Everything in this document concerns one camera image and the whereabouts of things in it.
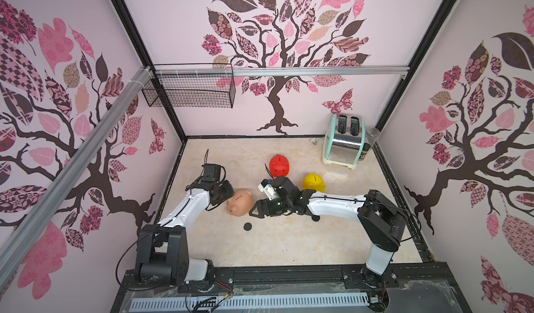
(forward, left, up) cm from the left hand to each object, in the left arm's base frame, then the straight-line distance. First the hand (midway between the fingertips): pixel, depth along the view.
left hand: (232, 196), depth 89 cm
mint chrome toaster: (+23, -52, +11) cm, 58 cm away
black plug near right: (-8, -37, -6) cm, 38 cm away
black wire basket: (+43, +20, +28) cm, 55 cm away
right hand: (-9, -11, +3) cm, 14 cm away
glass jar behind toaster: (+30, -69, +7) cm, 76 cm away
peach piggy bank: (-4, -4, +2) cm, 6 cm away
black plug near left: (-11, -6, -7) cm, 15 cm away
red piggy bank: (+15, -21, +2) cm, 26 cm away
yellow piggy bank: (+5, -36, +3) cm, 37 cm away
